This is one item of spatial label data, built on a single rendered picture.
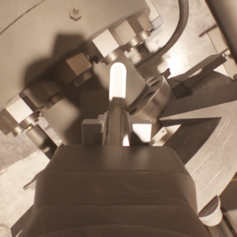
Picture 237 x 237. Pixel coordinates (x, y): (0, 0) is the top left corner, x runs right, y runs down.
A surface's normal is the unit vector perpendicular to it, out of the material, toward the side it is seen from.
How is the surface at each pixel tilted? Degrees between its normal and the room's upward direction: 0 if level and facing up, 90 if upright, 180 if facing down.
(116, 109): 5
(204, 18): 0
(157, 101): 47
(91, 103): 13
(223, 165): 33
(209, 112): 40
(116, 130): 5
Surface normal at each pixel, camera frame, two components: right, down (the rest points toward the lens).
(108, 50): 0.14, 0.21
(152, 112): 0.48, -0.07
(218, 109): -0.57, 0.61
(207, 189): 0.32, 0.09
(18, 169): -0.05, 0.34
